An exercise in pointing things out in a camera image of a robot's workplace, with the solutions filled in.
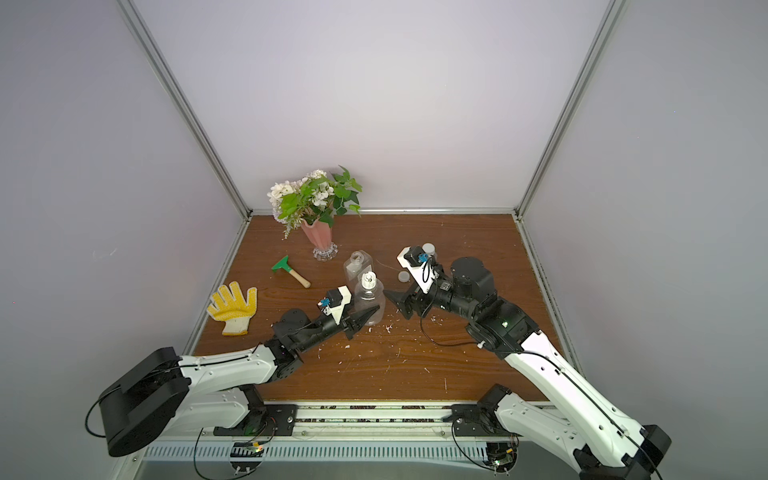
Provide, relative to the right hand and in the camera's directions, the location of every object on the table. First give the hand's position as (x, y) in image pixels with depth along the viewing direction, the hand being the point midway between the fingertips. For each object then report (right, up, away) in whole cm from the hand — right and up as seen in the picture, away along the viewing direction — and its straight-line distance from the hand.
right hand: (399, 270), depth 63 cm
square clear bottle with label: (-13, -1, +26) cm, 29 cm away
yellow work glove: (-51, -17, +28) cm, 61 cm away
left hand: (-6, -8, +7) cm, 13 cm away
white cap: (-7, -2, 0) cm, 7 cm away
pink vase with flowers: (-25, +18, +22) cm, 38 cm away
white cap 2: (+2, -6, +37) cm, 38 cm away
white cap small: (+10, +4, +26) cm, 28 cm away
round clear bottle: (-6, -6, +2) cm, 9 cm away
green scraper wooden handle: (-39, -2, +37) cm, 54 cm away
